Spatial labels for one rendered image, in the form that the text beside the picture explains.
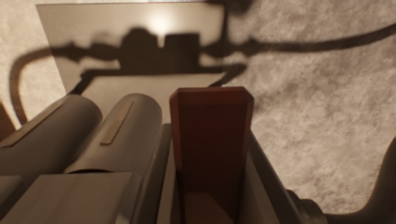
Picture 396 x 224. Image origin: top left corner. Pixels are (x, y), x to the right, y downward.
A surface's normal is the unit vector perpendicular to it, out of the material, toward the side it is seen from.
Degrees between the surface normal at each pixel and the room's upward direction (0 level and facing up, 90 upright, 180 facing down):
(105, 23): 0
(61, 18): 0
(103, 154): 90
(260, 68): 0
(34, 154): 90
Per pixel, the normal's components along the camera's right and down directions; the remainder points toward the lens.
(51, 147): 0.76, -0.58
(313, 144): 0.03, 0.49
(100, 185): -0.01, -0.87
